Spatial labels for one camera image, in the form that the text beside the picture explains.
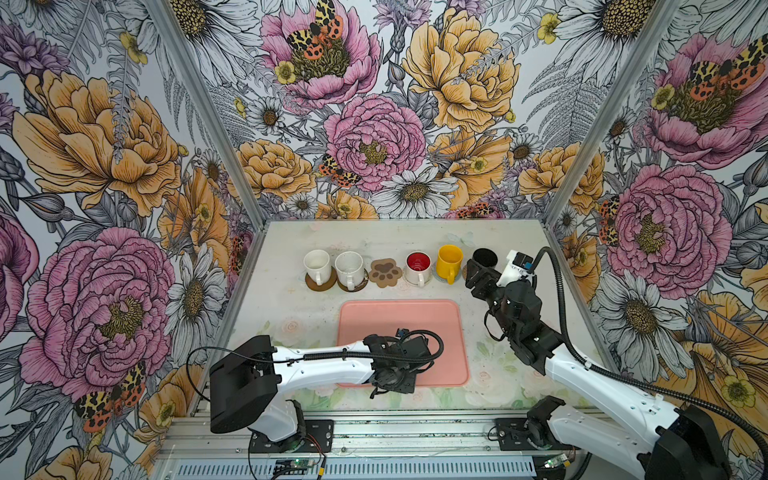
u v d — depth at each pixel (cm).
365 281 104
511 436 74
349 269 102
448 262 98
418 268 103
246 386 42
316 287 98
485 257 99
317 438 74
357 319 95
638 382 46
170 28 73
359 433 76
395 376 58
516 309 60
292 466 71
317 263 99
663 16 72
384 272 106
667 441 40
